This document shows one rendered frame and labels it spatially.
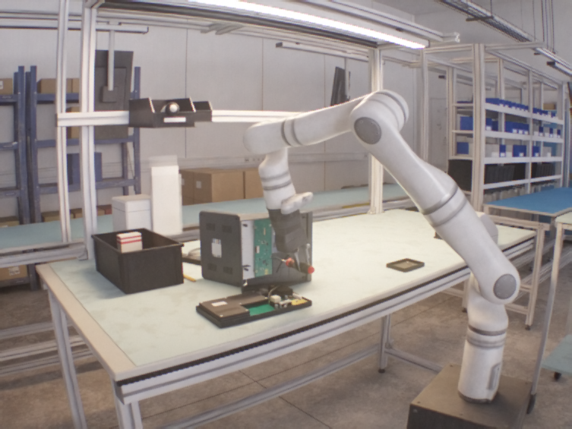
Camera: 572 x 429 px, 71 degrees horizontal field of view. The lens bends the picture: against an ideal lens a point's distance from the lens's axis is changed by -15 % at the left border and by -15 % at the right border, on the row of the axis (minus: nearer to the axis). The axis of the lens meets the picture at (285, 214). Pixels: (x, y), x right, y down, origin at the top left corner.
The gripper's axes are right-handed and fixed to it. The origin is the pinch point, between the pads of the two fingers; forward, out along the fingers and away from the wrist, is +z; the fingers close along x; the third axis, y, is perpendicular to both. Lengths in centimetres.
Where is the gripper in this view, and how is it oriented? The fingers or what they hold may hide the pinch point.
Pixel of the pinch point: (304, 270)
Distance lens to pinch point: 118.9
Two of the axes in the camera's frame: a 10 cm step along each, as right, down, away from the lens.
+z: 2.3, 9.1, 3.4
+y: -6.2, -1.3, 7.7
